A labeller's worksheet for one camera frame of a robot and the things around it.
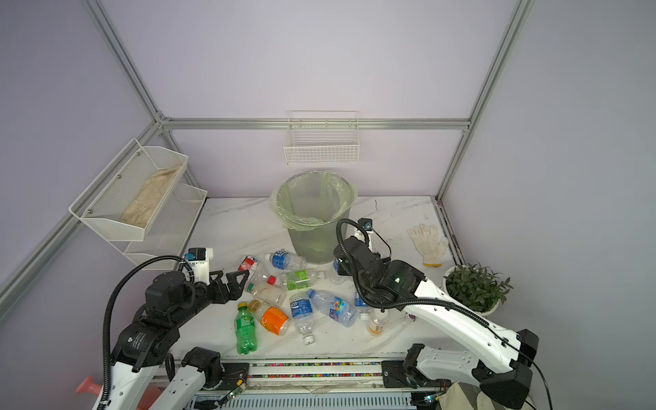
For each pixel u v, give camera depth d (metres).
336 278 0.84
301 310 0.81
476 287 0.72
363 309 0.83
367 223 0.58
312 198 0.96
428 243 1.04
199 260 0.58
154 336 0.45
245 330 0.77
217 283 0.58
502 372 0.39
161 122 0.91
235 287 0.60
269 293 0.90
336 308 0.81
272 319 0.80
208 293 0.58
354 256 0.46
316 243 0.98
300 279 0.88
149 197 0.80
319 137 0.95
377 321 0.73
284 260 0.93
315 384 0.73
